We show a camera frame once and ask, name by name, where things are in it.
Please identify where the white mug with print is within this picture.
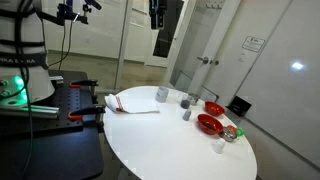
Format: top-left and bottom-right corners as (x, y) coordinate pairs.
(155, 86), (170, 104)

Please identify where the clear glass with dark contents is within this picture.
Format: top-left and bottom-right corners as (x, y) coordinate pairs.
(179, 94), (193, 110)

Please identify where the white towel with red stripes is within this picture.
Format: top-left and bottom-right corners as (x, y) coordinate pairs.
(104, 93), (161, 115)

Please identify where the small grey cup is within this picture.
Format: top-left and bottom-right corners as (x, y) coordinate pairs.
(182, 109), (193, 122)

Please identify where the empty red bowl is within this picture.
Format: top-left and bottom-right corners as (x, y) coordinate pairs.
(204, 100), (226, 117)

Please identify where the red bowl with dark contents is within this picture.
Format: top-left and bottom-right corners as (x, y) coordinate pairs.
(197, 113), (224, 136)

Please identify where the black box on whiteboard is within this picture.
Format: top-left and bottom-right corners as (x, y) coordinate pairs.
(228, 95), (253, 118)

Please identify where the small white shaker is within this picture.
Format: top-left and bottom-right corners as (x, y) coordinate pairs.
(212, 138), (226, 155)

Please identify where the white door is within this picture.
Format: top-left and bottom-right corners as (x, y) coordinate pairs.
(195, 0), (292, 108)

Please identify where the black breadboard plate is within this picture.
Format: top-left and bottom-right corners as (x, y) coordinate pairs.
(0, 69), (104, 135)

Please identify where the black cart top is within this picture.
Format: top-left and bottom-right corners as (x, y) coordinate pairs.
(0, 125), (105, 180)

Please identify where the silver door handle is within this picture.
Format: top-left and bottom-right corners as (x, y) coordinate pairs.
(196, 55), (211, 66)

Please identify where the black clamp with orange handle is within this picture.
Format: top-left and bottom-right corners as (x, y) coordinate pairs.
(69, 79), (100, 97)
(67, 104), (107, 130)

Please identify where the black hanging camera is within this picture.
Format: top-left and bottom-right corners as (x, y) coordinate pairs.
(148, 0), (168, 31)

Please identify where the white wall sign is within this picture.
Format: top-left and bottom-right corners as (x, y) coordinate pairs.
(241, 35), (267, 54)

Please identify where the thin black camera cable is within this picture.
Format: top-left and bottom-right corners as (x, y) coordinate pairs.
(48, 19), (75, 68)

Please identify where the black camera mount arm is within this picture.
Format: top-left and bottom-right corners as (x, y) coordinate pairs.
(55, 0), (103, 26)

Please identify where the aluminium rail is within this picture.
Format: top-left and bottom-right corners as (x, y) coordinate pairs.
(0, 104), (61, 120)

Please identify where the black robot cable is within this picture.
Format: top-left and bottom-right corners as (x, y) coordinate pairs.
(15, 0), (35, 180)

